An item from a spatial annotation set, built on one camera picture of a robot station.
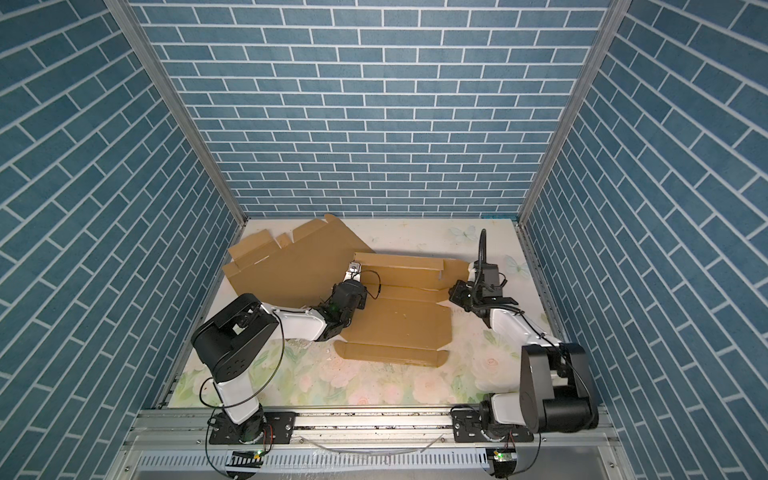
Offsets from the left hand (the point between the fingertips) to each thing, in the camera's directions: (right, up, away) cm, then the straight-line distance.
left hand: (358, 282), depth 96 cm
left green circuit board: (-21, -39, -24) cm, 50 cm away
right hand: (+28, -1, -4) cm, 29 cm away
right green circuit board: (+40, -41, -22) cm, 61 cm away
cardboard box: (+15, -12, -2) cm, 19 cm away
